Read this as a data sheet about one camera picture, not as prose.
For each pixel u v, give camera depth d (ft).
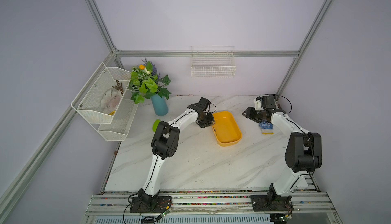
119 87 2.68
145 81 2.57
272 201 2.21
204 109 2.79
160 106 3.41
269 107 2.44
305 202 2.47
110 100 2.58
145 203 2.13
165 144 1.88
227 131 3.32
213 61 3.11
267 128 3.28
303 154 1.60
